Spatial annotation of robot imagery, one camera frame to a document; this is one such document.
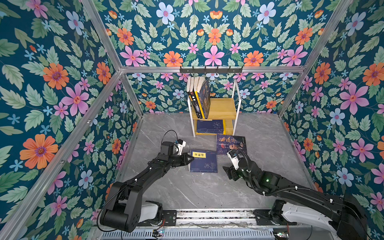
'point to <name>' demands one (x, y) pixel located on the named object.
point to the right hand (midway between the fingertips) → (228, 163)
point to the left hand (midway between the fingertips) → (195, 155)
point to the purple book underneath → (226, 143)
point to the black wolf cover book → (195, 103)
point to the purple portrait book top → (205, 98)
